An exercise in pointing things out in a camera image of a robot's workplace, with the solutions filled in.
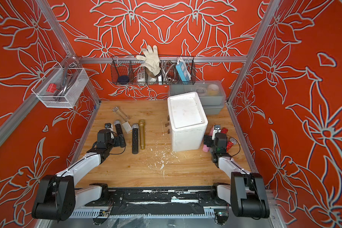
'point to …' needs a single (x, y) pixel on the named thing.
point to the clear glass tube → (117, 109)
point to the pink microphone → (208, 143)
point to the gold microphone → (141, 124)
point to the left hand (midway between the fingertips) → (115, 135)
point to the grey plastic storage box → (212, 105)
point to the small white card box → (127, 127)
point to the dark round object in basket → (123, 80)
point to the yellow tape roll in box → (213, 90)
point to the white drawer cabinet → (187, 122)
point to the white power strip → (141, 77)
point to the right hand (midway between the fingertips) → (211, 133)
